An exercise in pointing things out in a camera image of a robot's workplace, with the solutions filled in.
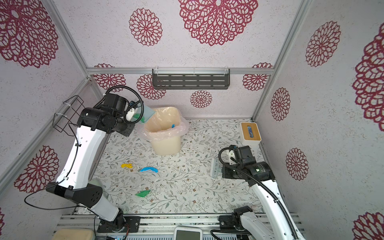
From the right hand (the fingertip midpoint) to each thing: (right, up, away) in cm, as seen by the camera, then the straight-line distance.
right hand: (223, 168), depth 72 cm
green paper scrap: (-42, -17, +12) cm, 47 cm away
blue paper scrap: (-27, +22, +24) cm, 42 cm away
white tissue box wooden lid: (+27, +16, +36) cm, 48 cm away
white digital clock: (-17, -29, -3) cm, 34 cm away
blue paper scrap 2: (-41, -5, +21) cm, 47 cm away
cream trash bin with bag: (-32, +19, +16) cm, 40 cm away
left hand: (-47, +18, 0) cm, 50 cm away
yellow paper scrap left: (-56, -3, +23) cm, 61 cm away
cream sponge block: (-69, -29, -4) cm, 75 cm away
